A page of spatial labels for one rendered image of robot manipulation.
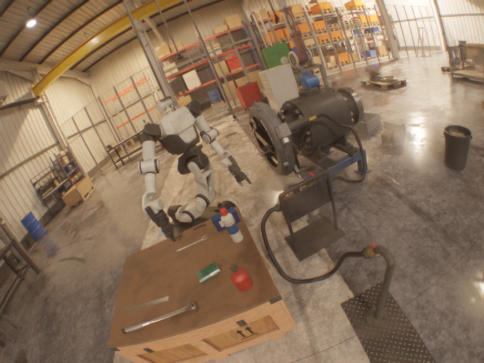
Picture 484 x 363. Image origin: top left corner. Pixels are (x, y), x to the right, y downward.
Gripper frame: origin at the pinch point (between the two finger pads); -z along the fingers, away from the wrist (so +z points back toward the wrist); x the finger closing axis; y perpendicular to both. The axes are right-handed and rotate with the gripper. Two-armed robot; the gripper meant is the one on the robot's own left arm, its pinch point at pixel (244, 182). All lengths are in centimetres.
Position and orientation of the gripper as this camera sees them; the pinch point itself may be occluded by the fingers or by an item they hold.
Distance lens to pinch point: 184.3
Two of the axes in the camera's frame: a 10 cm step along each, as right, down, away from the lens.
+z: -6.0, -7.7, -2.2
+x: 5.8, -2.3, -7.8
